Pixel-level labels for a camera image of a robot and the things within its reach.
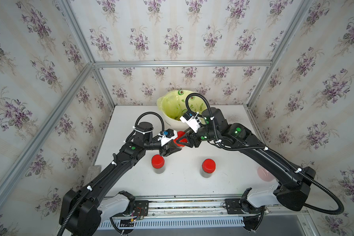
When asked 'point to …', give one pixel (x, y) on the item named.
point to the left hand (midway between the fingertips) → (178, 141)
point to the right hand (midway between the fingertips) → (183, 136)
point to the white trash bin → (169, 123)
